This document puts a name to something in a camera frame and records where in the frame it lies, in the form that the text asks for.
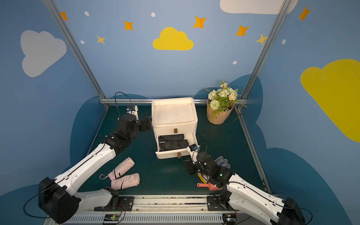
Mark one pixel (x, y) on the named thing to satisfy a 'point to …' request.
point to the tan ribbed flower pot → (216, 117)
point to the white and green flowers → (222, 99)
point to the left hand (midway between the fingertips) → (144, 116)
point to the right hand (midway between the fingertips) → (186, 159)
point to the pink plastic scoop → (211, 186)
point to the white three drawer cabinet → (174, 116)
